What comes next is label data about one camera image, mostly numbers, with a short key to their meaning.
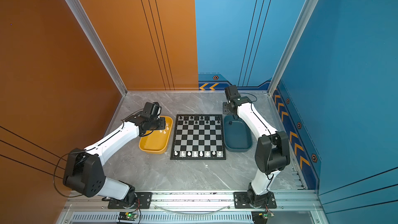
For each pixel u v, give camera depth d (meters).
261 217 0.71
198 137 0.94
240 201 0.73
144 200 0.73
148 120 0.65
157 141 0.91
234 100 0.63
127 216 0.71
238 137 0.94
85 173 0.42
